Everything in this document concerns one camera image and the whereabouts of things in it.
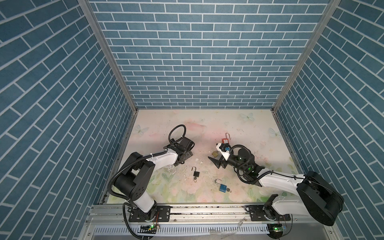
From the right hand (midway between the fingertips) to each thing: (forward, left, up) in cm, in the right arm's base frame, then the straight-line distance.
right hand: (212, 149), depth 81 cm
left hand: (+2, +16, -14) cm, 22 cm away
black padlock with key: (-9, +9, -15) cm, 19 cm away
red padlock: (+15, -9, -13) cm, 22 cm away
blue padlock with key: (-15, -7, -16) cm, 23 cm away
